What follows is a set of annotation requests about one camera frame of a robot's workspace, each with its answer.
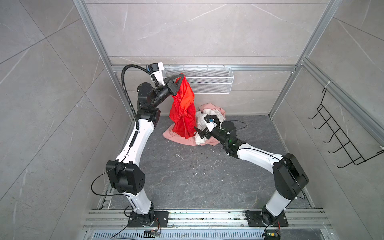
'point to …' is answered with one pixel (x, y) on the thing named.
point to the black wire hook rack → (336, 130)
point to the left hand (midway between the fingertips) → (183, 72)
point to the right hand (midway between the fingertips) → (201, 119)
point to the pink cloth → (171, 135)
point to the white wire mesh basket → (205, 79)
